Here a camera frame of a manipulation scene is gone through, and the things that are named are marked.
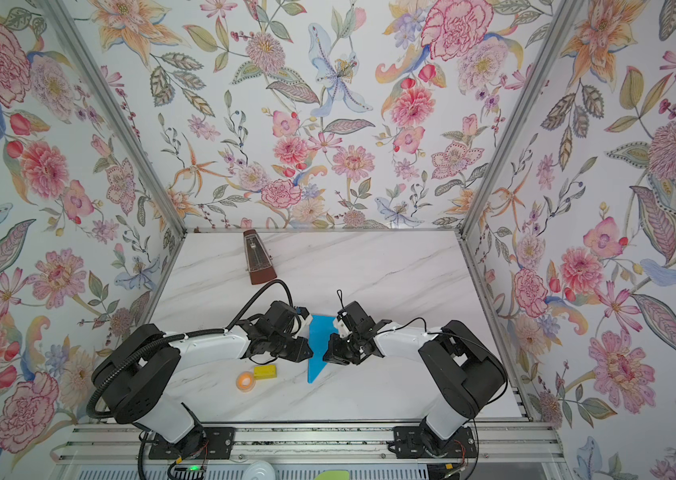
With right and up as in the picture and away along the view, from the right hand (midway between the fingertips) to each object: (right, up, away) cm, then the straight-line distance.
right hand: (322, 357), depth 87 cm
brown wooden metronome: (-22, +27, +14) cm, 37 cm away
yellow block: (-16, -3, -4) cm, 16 cm away
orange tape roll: (-21, -6, -3) cm, 22 cm away
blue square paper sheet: (-1, +7, +3) cm, 8 cm away
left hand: (-2, 0, -1) cm, 2 cm away
